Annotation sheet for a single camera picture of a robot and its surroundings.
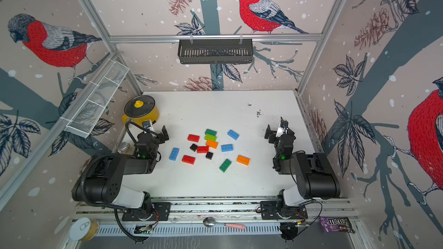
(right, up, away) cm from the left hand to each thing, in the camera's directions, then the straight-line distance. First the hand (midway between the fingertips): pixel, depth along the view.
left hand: (158, 124), depth 91 cm
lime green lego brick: (+28, -8, +6) cm, 30 cm away
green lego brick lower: (+37, -20, -6) cm, 42 cm away
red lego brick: (+18, -8, +5) cm, 21 cm away
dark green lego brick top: (+27, -5, +9) cm, 29 cm away
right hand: (+66, 0, 0) cm, 66 cm away
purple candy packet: (+82, -38, -23) cm, 94 cm away
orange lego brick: (+46, -18, -4) cm, 50 cm away
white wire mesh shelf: (-31, +3, -11) cm, 33 cm away
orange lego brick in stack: (+29, -11, +2) cm, 31 cm away
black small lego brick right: (+28, -16, -2) cm, 32 cm away
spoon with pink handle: (+31, -40, -19) cm, 54 cm away
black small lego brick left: (+19, -13, +1) cm, 23 cm away
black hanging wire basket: (+30, +45, +15) cm, 56 cm away
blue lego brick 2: (+38, -13, +1) cm, 40 cm away
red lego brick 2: (+24, -14, 0) cm, 28 cm away
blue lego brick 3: (+41, -7, +6) cm, 42 cm away
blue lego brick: (+9, -16, -1) cm, 18 cm away
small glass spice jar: (-13, -10, -8) cm, 19 cm away
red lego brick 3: (+18, -18, -4) cm, 26 cm away
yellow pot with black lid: (-13, +9, +6) cm, 17 cm away
